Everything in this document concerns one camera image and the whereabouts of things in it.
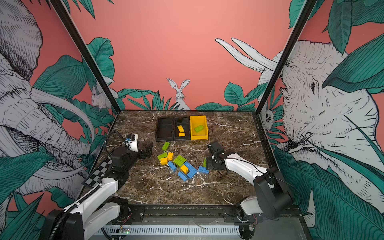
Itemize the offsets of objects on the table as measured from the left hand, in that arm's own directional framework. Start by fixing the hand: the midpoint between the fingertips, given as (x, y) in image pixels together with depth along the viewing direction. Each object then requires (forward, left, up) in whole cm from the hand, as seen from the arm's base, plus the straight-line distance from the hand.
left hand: (146, 140), depth 82 cm
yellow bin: (+25, -30, -15) cm, 41 cm away
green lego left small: (-2, -7, -15) cm, 17 cm away
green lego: (+6, -8, -18) cm, 20 cm away
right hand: (-9, -37, -13) cm, 40 cm away
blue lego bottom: (-16, -20, -15) cm, 30 cm away
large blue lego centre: (-13, -26, -16) cm, 33 cm away
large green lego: (-5, -18, -16) cm, 25 cm away
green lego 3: (-7, -34, -17) cm, 38 cm away
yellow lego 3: (+15, -19, -16) cm, 29 cm away
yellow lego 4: (+20, -18, -16) cm, 31 cm away
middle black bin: (+29, -21, -21) cm, 42 cm away
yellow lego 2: (-12, -21, -15) cm, 29 cm away
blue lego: (-10, -14, -15) cm, 22 cm away
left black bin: (+22, -6, -18) cm, 29 cm away
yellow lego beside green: (-3, -12, -15) cm, 19 cm away
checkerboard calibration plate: (-17, +30, -14) cm, 37 cm away
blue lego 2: (-12, -33, -16) cm, 38 cm away
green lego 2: (+19, -31, -16) cm, 39 cm away
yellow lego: (-6, -8, -15) cm, 18 cm away
